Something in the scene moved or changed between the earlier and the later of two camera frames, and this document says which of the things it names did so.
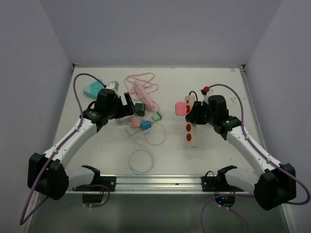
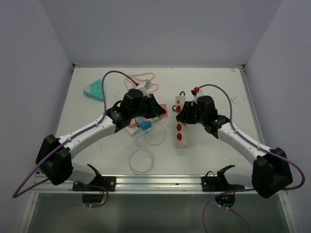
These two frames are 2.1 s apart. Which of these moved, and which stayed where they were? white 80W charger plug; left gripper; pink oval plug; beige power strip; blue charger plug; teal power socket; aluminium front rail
Moved: beige power strip; pink oval plug; left gripper
Stayed: blue charger plug; aluminium front rail; teal power socket; white 80W charger plug
